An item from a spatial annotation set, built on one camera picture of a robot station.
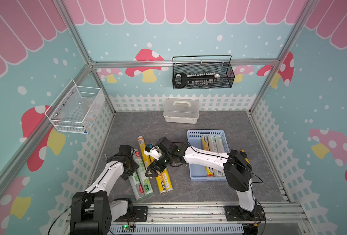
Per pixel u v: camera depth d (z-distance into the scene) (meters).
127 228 0.73
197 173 0.88
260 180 0.85
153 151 0.73
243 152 0.95
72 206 0.41
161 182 0.81
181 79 0.90
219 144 0.97
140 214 0.74
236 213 0.74
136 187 0.80
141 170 0.85
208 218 0.74
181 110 1.08
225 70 0.94
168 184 0.81
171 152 0.65
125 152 0.69
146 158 0.91
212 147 0.94
